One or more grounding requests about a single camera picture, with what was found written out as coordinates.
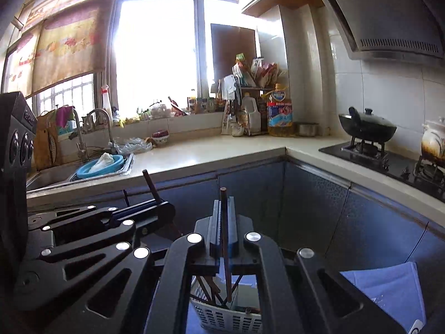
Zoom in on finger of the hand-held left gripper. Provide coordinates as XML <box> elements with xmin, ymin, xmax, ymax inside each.
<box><xmin>14</xmin><ymin>210</ymin><xmax>176</xmax><ymax>321</ymax></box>
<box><xmin>28</xmin><ymin>200</ymin><xmax>170</xmax><ymax>232</ymax></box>

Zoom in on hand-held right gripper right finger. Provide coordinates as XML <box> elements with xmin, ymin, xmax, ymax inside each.
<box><xmin>226</xmin><ymin>197</ymin><xmax>407</xmax><ymax>334</ymax></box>

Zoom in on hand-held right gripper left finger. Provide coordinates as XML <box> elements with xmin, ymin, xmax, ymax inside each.
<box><xmin>144</xmin><ymin>198</ymin><xmax>225</xmax><ymax>334</ymax></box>

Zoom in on dark red wooden chopstick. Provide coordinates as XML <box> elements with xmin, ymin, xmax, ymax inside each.
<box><xmin>220</xmin><ymin>187</ymin><xmax>233</xmax><ymax>303</ymax></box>
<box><xmin>142</xmin><ymin>169</ymin><xmax>163</xmax><ymax>203</ymax></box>

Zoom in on group of wooden chopsticks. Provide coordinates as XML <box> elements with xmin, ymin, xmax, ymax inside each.
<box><xmin>195</xmin><ymin>274</ymin><xmax>261</xmax><ymax>315</ymax></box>

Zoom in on pale blue plastic utensil basket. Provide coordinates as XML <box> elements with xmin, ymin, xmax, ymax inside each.
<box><xmin>188</xmin><ymin>273</ymin><xmax>263</xmax><ymax>334</ymax></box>

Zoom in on steel kitchen sink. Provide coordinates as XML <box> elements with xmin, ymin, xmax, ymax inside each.
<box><xmin>27</xmin><ymin>153</ymin><xmax>134</xmax><ymax>192</ymax></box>

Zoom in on white plastic bag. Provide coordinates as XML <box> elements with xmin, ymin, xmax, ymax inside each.
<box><xmin>91</xmin><ymin>152</ymin><xmax>115</xmax><ymax>173</ymax></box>

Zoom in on clear plastic bag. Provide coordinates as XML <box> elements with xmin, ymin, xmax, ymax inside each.
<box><xmin>115</xmin><ymin>137</ymin><xmax>154</xmax><ymax>154</ymax></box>

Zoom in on blue plastic basin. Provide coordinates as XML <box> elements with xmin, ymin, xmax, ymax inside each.
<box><xmin>76</xmin><ymin>155</ymin><xmax>125</xmax><ymax>179</ymax></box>

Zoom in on red patterned bowl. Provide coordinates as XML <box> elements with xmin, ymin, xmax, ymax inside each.
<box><xmin>152</xmin><ymin>130</ymin><xmax>170</xmax><ymax>147</ymax></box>

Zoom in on white kitchen countertop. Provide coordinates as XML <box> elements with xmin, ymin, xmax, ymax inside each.
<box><xmin>27</xmin><ymin>136</ymin><xmax>445</xmax><ymax>223</ymax></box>

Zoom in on pink cloth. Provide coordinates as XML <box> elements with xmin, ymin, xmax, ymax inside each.
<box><xmin>56</xmin><ymin>106</ymin><xmax>75</xmax><ymax>128</ymax></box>

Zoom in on grey base cabinets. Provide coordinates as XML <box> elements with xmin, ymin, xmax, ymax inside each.
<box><xmin>28</xmin><ymin>162</ymin><xmax>445</xmax><ymax>279</ymax></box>

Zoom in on steel kitchen faucet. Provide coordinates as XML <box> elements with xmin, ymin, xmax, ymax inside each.
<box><xmin>71</xmin><ymin>109</ymin><xmax>116</xmax><ymax>162</ymax></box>

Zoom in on white spray bottle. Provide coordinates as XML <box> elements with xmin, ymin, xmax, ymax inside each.
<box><xmin>100</xmin><ymin>83</ymin><xmax>114</xmax><ymax>119</ymax></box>

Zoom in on white plastic jug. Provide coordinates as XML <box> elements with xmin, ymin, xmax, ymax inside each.
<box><xmin>241</xmin><ymin>93</ymin><xmax>261</xmax><ymax>134</ymax></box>

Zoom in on row of condiment bottles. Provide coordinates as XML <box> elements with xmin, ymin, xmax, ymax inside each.
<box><xmin>186</xmin><ymin>89</ymin><xmax>225</xmax><ymax>114</ymax></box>

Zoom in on hanging kitchen tools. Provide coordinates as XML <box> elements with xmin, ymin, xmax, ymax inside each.
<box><xmin>222</xmin><ymin>75</ymin><xmax>244</xmax><ymax>136</ymax></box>

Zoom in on small steel pot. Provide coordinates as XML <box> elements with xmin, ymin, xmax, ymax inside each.
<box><xmin>297</xmin><ymin>122</ymin><xmax>318</xmax><ymax>137</ymax></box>

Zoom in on yellow cooking oil bottle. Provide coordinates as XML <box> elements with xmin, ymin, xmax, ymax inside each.
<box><xmin>267</xmin><ymin>83</ymin><xmax>293</xmax><ymax>137</ymax></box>

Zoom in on patterned roller blind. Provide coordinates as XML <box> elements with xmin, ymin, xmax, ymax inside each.
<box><xmin>2</xmin><ymin>0</ymin><xmax>117</xmax><ymax>98</ymax></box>

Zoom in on kitchen window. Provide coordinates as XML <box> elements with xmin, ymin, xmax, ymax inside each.
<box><xmin>113</xmin><ymin>0</ymin><xmax>240</xmax><ymax>114</ymax></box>

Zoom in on blue printed tablecloth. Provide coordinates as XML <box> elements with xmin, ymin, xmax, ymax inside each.
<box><xmin>184</xmin><ymin>261</ymin><xmax>427</xmax><ymax>334</ymax></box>

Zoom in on black wok with lid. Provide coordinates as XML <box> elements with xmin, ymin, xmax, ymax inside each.
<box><xmin>339</xmin><ymin>107</ymin><xmax>397</xmax><ymax>143</ymax></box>

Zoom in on black gas stove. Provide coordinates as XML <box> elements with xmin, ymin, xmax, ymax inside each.
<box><xmin>319</xmin><ymin>139</ymin><xmax>445</xmax><ymax>193</ymax></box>

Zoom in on brown board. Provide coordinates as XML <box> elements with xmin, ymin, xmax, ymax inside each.
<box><xmin>210</xmin><ymin>24</ymin><xmax>258</xmax><ymax>87</ymax></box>

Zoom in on grey range hood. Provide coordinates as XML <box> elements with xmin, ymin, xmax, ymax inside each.
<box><xmin>311</xmin><ymin>0</ymin><xmax>445</xmax><ymax>65</ymax></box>

